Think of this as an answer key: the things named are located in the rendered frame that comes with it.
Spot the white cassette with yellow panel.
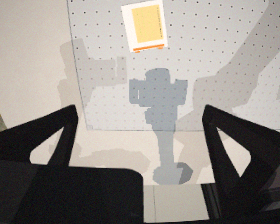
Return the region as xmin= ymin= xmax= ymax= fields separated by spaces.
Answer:
xmin=121 ymin=0 xmax=168 ymax=53

